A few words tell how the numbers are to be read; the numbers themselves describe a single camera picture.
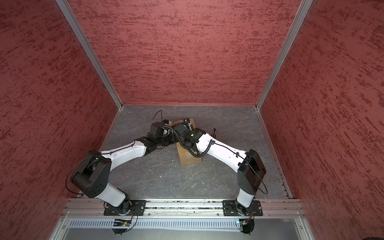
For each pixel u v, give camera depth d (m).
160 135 0.72
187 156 0.80
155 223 0.71
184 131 0.62
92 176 0.45
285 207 0.76
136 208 0.74
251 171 0.43
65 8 0.71
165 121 0.83
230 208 0.74
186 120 0.72
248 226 0.70
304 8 0.72
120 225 0.72
